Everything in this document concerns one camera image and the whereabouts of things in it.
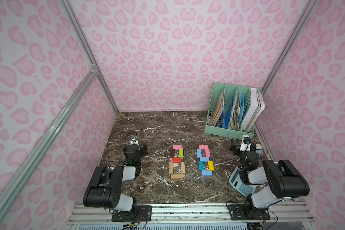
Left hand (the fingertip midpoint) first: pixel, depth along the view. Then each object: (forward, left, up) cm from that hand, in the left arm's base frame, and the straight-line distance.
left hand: (135, 142), depth 93 cm
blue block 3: (-18, -45, -6) cm, 48 cm away
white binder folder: (+14, -75, +14) cm, 77 cm away
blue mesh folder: (+27, -66, -6) cm, 71 cm away
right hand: (0, -66, +5) cm, 66 cm away
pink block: (+1, -27, -7) cm, 28 cm away
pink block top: (0, -44, -7) cm, 45 cm away
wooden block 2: (-14, -30, -6) cm, 34 cm away
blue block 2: (-9, -44, -7) cm, 46 cm away
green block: (-5, -29, -7) cm, 30 cm away
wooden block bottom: (-19, -26, -7) cm, 34 cm away
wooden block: (-15, -23, -6) cm, 28 cm away
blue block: (-4, -41, -7) cm, 42 cm away
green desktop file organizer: (+14, -63, +14) cm, 66 cm away
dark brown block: (-4, -23, -7) cm, 25 cm away
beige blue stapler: (-1, -81, -5) cm, 81 cm away
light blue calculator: (-23, -60, -5) cm, 65 cm away
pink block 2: (-4, -47, -7) cm, 47 cm away
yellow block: (-14, -47, -6) cm, 50 cm away
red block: (-9, -26, -7) cm, 29 cm away
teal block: (-14, -42, -6) cm, 44 cm away
